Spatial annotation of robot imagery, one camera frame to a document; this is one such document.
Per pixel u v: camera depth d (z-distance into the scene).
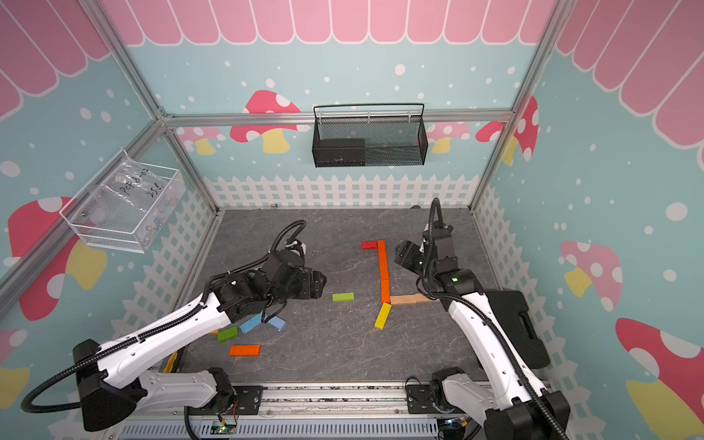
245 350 0.83
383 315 0.90
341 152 0.87
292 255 0.55
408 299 0.93
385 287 0.95
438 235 0.55
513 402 0.38
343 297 0.94
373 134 0.94
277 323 0.89
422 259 0.67
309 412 0.74
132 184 0.73
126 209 0.74
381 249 1.06
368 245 1.09
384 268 1.00
